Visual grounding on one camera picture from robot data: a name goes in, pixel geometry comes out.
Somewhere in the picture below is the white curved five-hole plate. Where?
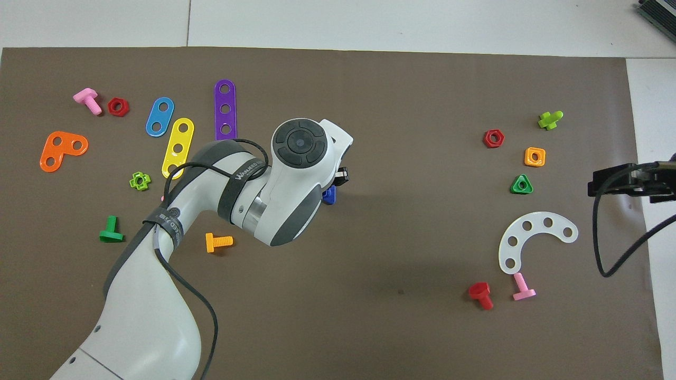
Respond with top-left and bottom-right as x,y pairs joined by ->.
498,212 -> 579,276

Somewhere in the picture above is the blue two-hole plastic plate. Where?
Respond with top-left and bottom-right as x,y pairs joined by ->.
145,97 -> 175,138

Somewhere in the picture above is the brown table mat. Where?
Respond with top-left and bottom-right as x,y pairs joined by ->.
0,46 -> 665,380

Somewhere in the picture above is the dark green plastic screw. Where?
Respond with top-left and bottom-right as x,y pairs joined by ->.
99,215 -> 125,243

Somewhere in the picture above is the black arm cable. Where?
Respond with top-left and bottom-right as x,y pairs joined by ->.
591,163 -> 676,279
152,138 -> 271,380

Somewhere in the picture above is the pink plastic screw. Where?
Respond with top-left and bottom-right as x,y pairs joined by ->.
73,88 -> 103,116
512,272 -> 537,302

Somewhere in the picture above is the yellow plastic screw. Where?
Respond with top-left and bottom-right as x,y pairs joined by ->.
205,233 -> 234,253

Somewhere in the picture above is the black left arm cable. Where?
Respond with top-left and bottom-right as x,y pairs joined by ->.
152,138 -> 271,380

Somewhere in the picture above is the orange heart-shaped plastic plate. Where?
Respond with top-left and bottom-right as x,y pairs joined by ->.
40,131 -> 89,173

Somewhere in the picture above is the purple four-hole plastic plate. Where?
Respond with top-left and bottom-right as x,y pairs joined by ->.
214,79 -> 238,142

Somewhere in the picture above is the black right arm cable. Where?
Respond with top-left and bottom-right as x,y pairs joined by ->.
591,163 -> 676,279

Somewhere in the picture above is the light green cross screw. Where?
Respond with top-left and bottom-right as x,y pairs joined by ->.
538,110 -> 564,131

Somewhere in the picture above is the red plastic screw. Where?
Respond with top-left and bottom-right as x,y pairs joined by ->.
468,282 -> 495,311

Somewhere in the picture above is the grey ribbed electronics box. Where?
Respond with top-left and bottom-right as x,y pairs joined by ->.
636,0 -> 676,30

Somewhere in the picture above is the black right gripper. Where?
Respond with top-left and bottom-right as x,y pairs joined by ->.
587,156 -> 676,204

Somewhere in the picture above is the yellow three-hole plastic plate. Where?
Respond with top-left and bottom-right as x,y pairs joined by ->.
161,118 -> 195,181

